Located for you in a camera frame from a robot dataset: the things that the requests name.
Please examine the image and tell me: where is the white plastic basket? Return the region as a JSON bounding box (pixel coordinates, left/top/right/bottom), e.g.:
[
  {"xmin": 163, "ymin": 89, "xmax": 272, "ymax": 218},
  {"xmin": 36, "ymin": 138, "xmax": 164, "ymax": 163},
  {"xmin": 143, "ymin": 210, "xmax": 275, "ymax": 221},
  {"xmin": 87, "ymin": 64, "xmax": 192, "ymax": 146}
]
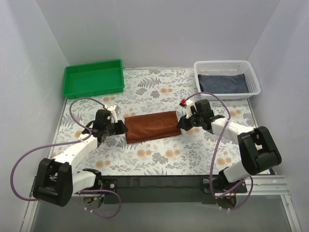
[{"xmin": 194, "ymin": 60, "xmax": 261, "ymax": 101}]

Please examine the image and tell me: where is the floral table mat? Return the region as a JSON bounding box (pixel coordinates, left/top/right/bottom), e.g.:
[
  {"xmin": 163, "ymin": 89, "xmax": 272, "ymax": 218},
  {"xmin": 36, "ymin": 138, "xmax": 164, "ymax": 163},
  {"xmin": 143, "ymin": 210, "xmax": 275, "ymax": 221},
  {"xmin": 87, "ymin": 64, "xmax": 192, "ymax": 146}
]
[{"xmin": 47, "ymin": 68, "xmax": 271, "ymax": 176}]

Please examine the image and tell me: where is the orange brown towel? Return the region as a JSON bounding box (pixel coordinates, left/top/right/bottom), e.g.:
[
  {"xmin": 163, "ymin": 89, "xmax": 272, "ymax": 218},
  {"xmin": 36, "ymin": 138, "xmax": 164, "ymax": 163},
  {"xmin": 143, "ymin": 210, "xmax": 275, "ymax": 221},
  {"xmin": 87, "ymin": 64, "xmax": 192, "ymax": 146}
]
[{"xmin": 125, "ymin": 111, "xmax": 182, "ymax": 144}]

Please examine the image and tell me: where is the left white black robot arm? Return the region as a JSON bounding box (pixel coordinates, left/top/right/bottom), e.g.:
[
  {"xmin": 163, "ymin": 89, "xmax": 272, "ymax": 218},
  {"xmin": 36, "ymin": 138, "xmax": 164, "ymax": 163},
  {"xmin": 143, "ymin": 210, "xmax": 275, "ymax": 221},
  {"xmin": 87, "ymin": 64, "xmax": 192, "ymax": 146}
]
[{"xmin": 33, "ymin": 105, "xmax": 128, "ymax": 206}]

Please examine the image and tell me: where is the aluminium frame rail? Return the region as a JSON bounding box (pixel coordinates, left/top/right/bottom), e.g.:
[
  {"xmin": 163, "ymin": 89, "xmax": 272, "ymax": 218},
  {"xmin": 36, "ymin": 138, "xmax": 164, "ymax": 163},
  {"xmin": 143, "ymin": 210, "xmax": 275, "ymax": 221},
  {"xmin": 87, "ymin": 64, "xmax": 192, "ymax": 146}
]
[{"xmin": 21, "ymin": 175, "xmax": 301, "ymax": 232}]

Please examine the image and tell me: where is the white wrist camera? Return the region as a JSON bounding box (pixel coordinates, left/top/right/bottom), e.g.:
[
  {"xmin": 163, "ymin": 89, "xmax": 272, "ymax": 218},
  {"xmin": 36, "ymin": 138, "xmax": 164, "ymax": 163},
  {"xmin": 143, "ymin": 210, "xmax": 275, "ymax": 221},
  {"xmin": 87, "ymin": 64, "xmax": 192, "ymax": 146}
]
[
  {"xmin": 180, "ymin": 99, "xmax": 196, "ymax": 119},
  {"xmin": 103, "ymin": 105, "xmax": 118, "ymax": 123}
]

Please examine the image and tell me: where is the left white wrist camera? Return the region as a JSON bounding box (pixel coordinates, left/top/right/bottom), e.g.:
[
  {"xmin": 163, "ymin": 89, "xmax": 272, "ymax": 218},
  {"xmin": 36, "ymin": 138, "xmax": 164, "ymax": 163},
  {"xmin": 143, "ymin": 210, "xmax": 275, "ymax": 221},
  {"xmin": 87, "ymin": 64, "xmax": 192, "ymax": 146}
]
[{"xmin": 103, "ymin": 105, "xmax": 118, "ymax": 123}]

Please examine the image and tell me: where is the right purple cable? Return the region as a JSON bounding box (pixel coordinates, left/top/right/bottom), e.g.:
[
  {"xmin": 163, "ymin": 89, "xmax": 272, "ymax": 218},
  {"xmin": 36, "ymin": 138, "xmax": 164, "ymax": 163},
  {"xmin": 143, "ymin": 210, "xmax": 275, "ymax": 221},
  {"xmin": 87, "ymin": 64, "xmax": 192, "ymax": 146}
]
[{"xmin": 180, "ymin": 92, "xmax": 254, "ymax": 212}]

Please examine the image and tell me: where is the purple cable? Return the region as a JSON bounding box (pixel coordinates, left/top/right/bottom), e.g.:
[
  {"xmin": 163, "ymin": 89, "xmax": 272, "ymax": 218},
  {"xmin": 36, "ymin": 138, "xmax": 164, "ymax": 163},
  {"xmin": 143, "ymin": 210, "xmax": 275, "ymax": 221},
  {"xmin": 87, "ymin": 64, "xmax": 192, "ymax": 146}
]
[
  {"xmin": 180, "ymin": 92, "xmax": 254, "ymax": 212},
  {"xmin": 10, "ymin": 97, "xmax": 122, "ymax": 219}
]

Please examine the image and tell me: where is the green plastic tray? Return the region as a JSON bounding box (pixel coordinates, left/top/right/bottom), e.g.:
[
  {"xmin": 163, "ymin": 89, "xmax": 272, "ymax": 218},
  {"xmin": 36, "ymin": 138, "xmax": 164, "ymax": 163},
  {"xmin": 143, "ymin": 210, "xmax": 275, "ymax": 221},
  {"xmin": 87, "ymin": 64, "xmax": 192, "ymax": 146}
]
[{"xmin": 62, "ymin": 59, "xmax": 125, "ymax": 100}]

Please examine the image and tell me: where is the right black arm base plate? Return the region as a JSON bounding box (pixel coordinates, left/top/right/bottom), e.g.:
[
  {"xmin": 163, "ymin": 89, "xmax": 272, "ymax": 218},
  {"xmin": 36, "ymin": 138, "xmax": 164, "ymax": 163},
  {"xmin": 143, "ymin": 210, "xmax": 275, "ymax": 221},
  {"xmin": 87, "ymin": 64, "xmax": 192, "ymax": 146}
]
[{"xmin": 201, "ymin": 177, "xmax": 248, "ymax": 194}]

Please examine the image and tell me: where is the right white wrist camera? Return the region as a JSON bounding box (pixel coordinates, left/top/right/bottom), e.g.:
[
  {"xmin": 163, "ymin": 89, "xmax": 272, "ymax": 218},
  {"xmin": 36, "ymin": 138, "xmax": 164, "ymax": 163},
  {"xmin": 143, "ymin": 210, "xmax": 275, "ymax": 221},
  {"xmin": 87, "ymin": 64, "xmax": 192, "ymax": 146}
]
[{"xmin": 180, "ymin": 99, "xmax": 196, "ymax": 119}]

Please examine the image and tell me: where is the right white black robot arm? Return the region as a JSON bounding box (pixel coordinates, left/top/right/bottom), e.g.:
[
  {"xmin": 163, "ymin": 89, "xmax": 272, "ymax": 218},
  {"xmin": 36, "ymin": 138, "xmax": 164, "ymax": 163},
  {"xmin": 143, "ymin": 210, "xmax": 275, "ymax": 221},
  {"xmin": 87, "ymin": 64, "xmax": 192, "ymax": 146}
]
[{"xmin": 177, "ymin": 99, "xmax": 282, "ymax": 192}]

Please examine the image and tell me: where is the grey blue towel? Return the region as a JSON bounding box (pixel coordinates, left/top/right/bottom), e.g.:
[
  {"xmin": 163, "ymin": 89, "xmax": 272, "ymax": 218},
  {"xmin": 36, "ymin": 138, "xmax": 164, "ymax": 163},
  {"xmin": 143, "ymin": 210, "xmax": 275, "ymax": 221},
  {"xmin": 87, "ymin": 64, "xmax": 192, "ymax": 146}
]
[{"xmin": 197, "ymin": 74, "xmax": 249, "ymax": 94}]

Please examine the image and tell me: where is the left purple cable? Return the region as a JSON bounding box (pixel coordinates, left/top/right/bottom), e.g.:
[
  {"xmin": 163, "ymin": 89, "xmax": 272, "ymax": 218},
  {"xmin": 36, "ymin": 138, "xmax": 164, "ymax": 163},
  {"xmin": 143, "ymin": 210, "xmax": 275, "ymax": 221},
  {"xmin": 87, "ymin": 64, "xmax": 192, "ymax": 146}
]
[{"xmin": 10, "ymin": 97, "xmax": 122, "ymax": 219}]

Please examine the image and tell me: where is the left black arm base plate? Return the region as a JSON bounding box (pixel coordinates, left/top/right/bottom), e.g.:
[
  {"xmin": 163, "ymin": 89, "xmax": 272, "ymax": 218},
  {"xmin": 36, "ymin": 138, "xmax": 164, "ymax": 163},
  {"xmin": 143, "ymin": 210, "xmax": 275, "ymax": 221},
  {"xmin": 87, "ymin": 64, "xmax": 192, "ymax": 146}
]
[{"xmin": 98, "ymin": 177, "xmax": 118, "ymax": 192}]

